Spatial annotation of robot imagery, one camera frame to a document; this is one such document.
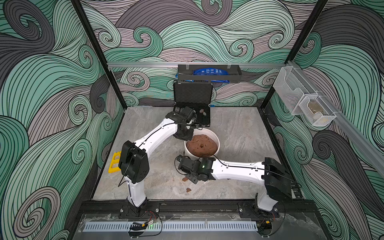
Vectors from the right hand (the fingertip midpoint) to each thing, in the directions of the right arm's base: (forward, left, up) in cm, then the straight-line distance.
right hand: (194, 169), depth 80 cm
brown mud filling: (+13, -5, +4) cm, 14 cm away
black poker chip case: (+57, -3, +4) cm, 57 cm away
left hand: (+16, +3, +8) cm, 19 cm away
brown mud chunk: (-9, +4, -7) cm, 12 cm away
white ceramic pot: (+19, -9, +8) cm, 22 cm away
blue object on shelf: (+52, -11, +28) cm, 60 cm away
